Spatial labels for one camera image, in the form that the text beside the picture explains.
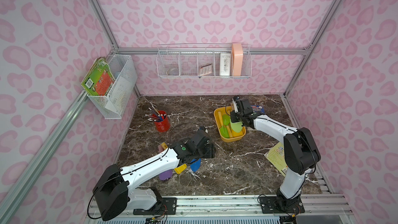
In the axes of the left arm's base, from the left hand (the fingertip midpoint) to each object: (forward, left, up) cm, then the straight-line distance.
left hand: (213, 148), depth 79 cm
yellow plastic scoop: (-6, +18, -12) cm, 22 cm away
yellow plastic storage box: (+33, -10, -10) cm, 36 cm away
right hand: (+24, -13, -1) cm, 28 cm away
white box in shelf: (+45, -8, +19) cm, 50 cm away
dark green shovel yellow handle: (+17, -8, -11) cm, 22 cm away
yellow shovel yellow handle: (+14, -13, -10) cm, 21 cm away
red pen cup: (+18, +30, -6) cm, 36 cm away
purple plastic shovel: (-9, +25, -11) cm, 29 cm away
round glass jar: (+44, +23, +16) cm, 52 cm away
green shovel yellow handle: (+24, -10, -8) cm, 27 cm away
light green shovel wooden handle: (+15, -15, -3) cm, 21 cm away
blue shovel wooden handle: (-4, +9, -12) cm, 16 cm away
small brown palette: (+44, +4, +16) cm, 47 cm away
